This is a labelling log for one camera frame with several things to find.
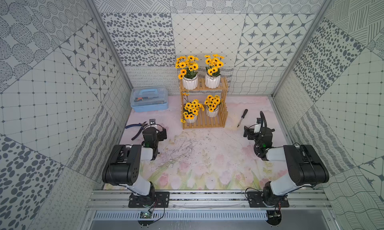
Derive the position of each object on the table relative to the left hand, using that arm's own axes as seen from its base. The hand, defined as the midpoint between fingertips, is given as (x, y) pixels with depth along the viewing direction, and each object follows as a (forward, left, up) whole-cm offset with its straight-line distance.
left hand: (160, 128), depth 94 cm
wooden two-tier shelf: (+10, -28, -6) cm, 30 cm away
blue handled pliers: (+1, +14, -4) cm, 15 cm away
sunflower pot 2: (+13, -33, +10) cm, 37 cm away
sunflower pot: (+6, -20, +10) cm, 23 cm away
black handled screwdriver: (+15, -57, -6) cm, 59 cm away
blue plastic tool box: (+25, +12, +1) cm, 28 cm away
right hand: (+2, -60, -2) cm, 60 cm away
